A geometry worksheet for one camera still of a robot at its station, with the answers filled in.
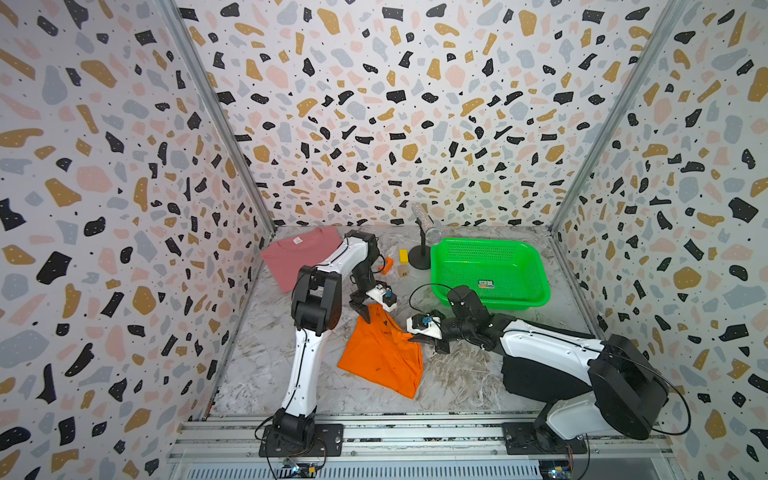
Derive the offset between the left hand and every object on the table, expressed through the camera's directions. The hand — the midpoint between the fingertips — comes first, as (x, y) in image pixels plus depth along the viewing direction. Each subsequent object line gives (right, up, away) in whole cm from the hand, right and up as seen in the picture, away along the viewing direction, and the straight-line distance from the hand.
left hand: (380, 308), depth 95 cm
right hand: (+10, -4, -16) cm, 19 cm away
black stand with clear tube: (+16, +23, -7) cm, 29 cm away
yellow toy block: (+8, +16, +17) cm, 25 cm away
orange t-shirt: (+1, -11, -7) cm, 13 cm away
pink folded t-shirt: (-33, +20, +18) cm, 43 cm away
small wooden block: (+7, +11, +12) cm, 18 cm away
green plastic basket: (+43, +10, +10) cm, 45 cm away
